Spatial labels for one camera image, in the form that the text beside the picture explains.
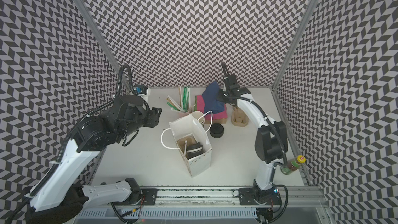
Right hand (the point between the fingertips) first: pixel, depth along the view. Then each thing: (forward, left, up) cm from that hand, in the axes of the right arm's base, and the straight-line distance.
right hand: (220, 98), depth 90 cm
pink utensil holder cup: (-4, +23, -10) cm, 25 cm away
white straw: (-21, +20, -13) cm, 32 cm away
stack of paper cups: (-8, +13, -5) cm, 16 cm away
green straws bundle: (+3, +20, -3) cm, 21 cm away
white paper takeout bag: (-18, +17, 0) cm, 25 cm away
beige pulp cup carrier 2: (-4, -13, -15) cm, 20 cm away
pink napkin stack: (+4, +13, -13) cm, 19 cm away
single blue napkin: (+5, +5, -11) cm, 13 cm away
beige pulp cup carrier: (-19, +18, -14) cm, 29 cm away
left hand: (-23, +28, +19) cm, 41 cm away
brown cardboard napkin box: (-7, -2, -13) cm, 15 cm away
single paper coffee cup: (-30, +14, -3) cm, 33 cm away
